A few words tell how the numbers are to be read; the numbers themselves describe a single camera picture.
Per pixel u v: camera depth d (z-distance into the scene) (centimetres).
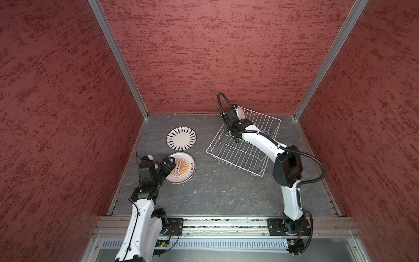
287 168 53
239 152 98
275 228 74
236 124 68
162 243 71
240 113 109
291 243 71
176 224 74
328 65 92
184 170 92
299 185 55
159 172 69
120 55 88
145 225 50
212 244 77
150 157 76
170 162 75
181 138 107
